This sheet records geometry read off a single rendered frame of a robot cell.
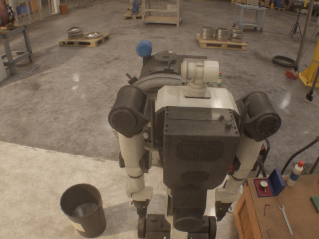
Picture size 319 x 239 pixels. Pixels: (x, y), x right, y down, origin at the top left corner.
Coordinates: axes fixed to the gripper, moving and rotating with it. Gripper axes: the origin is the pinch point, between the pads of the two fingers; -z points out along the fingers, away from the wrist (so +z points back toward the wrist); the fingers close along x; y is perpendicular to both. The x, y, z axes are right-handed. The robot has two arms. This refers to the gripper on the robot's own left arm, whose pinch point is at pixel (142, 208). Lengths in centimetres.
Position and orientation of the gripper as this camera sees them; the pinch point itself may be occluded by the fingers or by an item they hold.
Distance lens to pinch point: 138.3
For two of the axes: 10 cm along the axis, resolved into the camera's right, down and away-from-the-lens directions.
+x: 0.6, -7.3, 6.8
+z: -0.1, -6.8, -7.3
